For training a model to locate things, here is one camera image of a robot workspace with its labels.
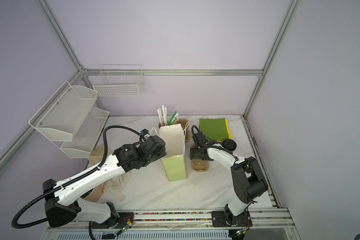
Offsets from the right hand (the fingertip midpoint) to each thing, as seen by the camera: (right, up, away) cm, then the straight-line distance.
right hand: (198, 154), depth 92 cm
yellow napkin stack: (+23, +12, +11) cm, 28 cm away
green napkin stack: (+15, +16, +22) cm, 31 cm away
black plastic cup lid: (+19, +7, -1) cm, 21 cm away
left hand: (-19, +6, -20) cm, 28 cm away
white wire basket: (-51, +48, +3) cm, 70 cm away
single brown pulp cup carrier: (+1, -7, +1) cm, 7 cm away
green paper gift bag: (-13, -1, -21) cm, 25 cm away
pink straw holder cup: (-26, +19, +10) cm, 33 cm away
